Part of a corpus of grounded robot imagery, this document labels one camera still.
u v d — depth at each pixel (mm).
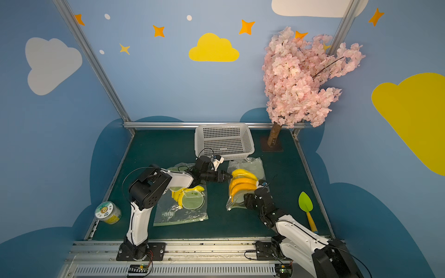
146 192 538
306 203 892
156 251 749
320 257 415
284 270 728
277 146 1148
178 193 899
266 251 736
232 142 1076
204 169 833
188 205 864
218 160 906
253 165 1009
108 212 775
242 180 947
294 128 905
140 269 721
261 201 665
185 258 734
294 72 658
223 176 880
